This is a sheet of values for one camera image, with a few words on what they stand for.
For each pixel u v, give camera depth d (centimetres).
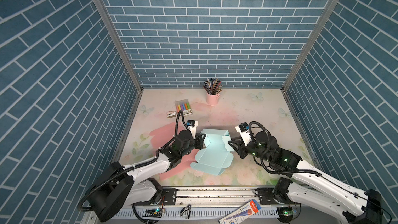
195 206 72
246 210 69
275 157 55
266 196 74
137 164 49
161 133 102
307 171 49
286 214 70
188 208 70
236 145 66
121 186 41
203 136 81
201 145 74
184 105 109
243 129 62
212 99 105
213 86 105
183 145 64
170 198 73
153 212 72
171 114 103
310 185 50
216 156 76
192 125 74
